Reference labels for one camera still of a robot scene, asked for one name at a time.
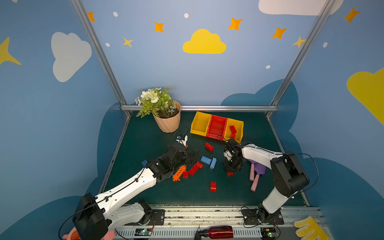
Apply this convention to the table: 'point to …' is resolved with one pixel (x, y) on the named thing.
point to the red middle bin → (217, 127)
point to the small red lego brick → (185, 174)
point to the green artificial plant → (157, 101)
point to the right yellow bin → (238, 126)
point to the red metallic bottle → (220, 232)
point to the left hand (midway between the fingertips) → (193, 151)
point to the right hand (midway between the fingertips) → (229, 169)
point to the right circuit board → (268, 233)
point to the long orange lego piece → (180, 170)
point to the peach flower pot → (170, 124)
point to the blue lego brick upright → (213, 163)
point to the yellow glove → (309, 229)
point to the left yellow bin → (200, 123)
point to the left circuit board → (143, 232)
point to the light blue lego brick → (205, 160)
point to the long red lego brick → (195, 168)
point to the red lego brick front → (213, 186)
